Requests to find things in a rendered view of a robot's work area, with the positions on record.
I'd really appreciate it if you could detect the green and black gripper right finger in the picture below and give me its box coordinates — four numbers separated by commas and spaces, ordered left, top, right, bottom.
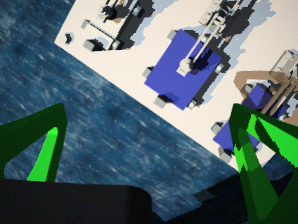
229, 103, 298, 224

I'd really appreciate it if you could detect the blue rectangular block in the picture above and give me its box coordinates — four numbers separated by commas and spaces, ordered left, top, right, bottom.
212, 84, 287, 156
144, 29, 222, 111

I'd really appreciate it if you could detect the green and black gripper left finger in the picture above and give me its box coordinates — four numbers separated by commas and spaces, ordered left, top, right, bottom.
0, 103, 68, 182

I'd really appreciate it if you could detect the white fixture plate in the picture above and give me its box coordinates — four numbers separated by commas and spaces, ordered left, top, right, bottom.
55, 0, 298, 159

